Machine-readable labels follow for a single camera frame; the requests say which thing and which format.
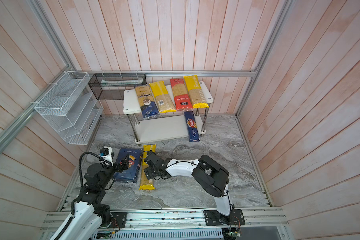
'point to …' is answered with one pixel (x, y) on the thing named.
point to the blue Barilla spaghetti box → (193, 129)
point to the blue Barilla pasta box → (131, 174)
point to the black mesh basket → (108, 87)
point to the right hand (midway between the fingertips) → (152, 170)
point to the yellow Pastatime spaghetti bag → (145, 183)
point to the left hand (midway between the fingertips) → (122, 156)
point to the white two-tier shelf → (168, 125)
